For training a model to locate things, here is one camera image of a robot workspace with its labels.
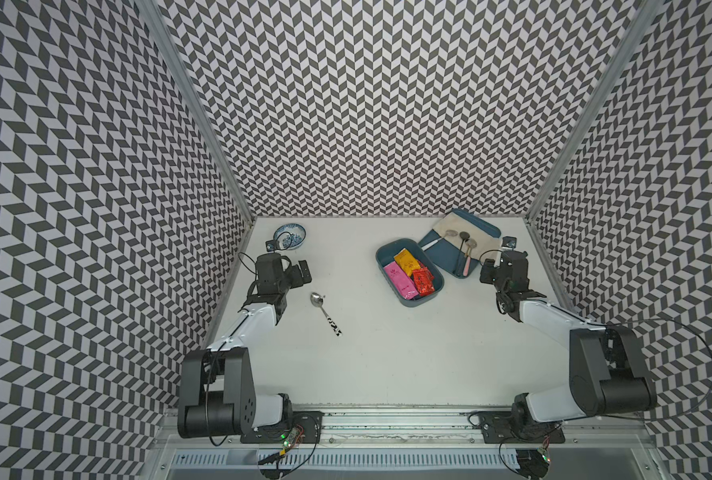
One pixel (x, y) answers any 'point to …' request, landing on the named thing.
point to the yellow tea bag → (407, 261)
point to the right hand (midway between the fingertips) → (490, 264)
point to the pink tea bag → (402, 281)
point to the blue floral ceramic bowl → (290, 236)
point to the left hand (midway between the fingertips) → (291, 267)
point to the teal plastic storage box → (385, 255)
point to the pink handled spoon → (471, 244)
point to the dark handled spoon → (464, 235)
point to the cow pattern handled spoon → (316, 300)
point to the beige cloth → (486, 241)
